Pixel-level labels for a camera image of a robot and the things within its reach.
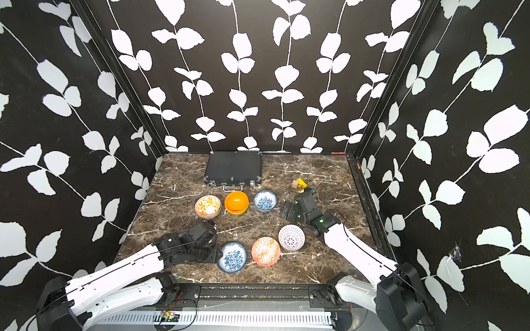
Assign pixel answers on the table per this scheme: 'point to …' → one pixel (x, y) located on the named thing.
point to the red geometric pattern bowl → (266, 252)
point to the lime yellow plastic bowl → (237, 214)
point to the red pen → (341, 153)
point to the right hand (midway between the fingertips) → (286, 207)
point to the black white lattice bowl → (291, 237)
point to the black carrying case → (233, 169)
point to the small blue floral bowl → (265, 201)
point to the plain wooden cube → (295, 183)
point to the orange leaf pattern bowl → (208, 206)
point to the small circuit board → (168, 316)
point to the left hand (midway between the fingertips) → (221, 252)
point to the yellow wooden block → (301, 183)
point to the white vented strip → (253, 318)
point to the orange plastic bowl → (236, 202)
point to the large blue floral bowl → (234, 257)
